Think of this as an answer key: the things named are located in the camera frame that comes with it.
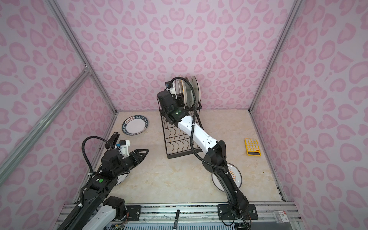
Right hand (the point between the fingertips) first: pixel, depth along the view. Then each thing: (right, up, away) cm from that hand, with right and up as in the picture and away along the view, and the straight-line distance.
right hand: (179, 91), depth 83 cm
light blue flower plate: (+6, -1, -1) cm, 6 cm away
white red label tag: (+52, -64, -12) cm, 83 cm away
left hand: (-16, -32, -8) cm, 37 cm away
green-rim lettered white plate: (-36, -20, +29) cm, 50 cm away
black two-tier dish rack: (-3, -33, +15) cm, 36 cm away
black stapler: (-48, -30, +18) cm, 59 cm away
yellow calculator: (+48, -34, +13) cm, 60 cm away
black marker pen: (-1, -67, -12) cm, 68 cm away
